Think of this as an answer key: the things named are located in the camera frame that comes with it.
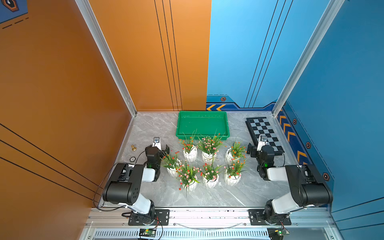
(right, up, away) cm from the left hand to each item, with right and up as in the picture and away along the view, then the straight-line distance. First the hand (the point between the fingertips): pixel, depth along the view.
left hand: (159, 143), depth 95 cm
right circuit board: (+62, -40, -24) cm, 78 cm away
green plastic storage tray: (+26, +12, +18) cm, 34 cm away
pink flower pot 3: (+30, -13, -22) cm, 40 cm away
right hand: (+63, 0, -1) cm, 63 cm away
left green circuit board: (+1, -40, -23) cm, 47 cm away
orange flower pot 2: (+43, -14, -19) cm, 48 cm away
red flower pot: (+19, -2, -9) cm, 22 cm away
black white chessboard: (+69, +11, +12) cm, 71 cm away
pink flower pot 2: (+19, -13, -22) cm, 32 cm away
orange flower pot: (+46, -4, -12) cm, 48 cm away
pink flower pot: (+31, -1, -12) cm, 33 cm away
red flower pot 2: (+10, -9, -14) cm, 19 cm away
